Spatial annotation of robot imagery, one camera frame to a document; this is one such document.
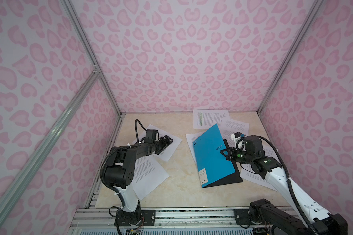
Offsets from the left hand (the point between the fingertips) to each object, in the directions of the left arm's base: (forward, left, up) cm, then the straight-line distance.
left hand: (170, 141), depth 97 cm
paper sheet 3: (-20, +13, -5) cm, 24 cm away
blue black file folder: (-20, -26, +1) cm, 33 cm away
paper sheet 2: (-7, +3, -4) cm, 9 cm away
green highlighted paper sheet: (+25, -27, -6) cm, 37 cm away
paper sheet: (+16, -43, -6) cm, 46 cm away
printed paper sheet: (+5, -15, -4) cm, 16 cm away
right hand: (-15, -28, +14) cm, 35 cm away
